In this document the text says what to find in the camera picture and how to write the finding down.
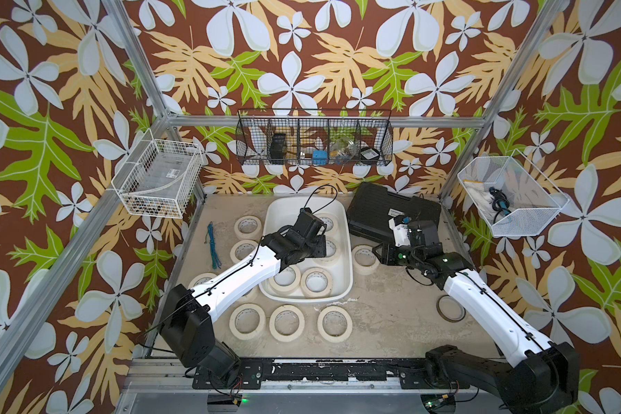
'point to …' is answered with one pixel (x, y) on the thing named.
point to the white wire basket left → (157, 176)
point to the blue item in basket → (319, 157)
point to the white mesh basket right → (534, 201)
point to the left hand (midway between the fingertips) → (320, 241)
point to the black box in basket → (278, 146)
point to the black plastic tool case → (372, 208)
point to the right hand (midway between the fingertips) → (376, 248)
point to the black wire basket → (315, 137)
